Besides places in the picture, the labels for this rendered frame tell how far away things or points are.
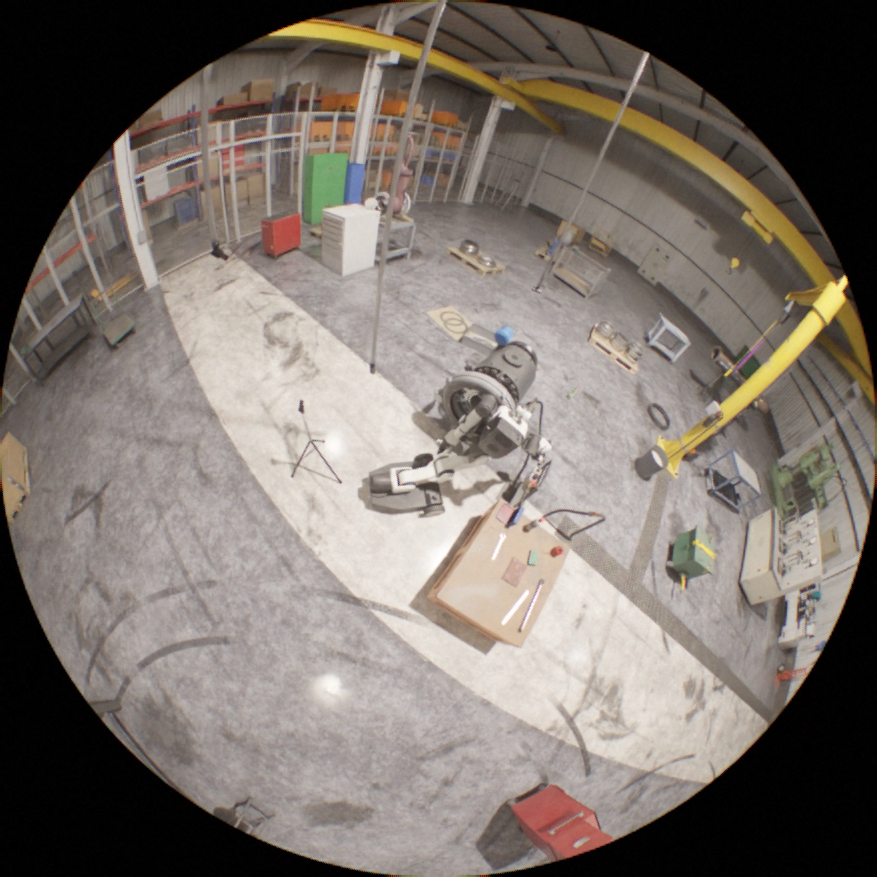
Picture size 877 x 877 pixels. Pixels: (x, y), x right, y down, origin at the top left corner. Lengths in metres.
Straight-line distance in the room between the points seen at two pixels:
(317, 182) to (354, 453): 7.11
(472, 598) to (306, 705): 1.72
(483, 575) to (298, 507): 1.72
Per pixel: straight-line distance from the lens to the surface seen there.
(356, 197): 9.12
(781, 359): 4.82
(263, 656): 2.86
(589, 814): 3.24
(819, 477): 11.94
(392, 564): 2.65
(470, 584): 2.27
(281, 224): 6.51
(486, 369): 2.80
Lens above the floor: 2.62
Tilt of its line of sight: 56 degrees down
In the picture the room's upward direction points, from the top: 23 degrees clockwise
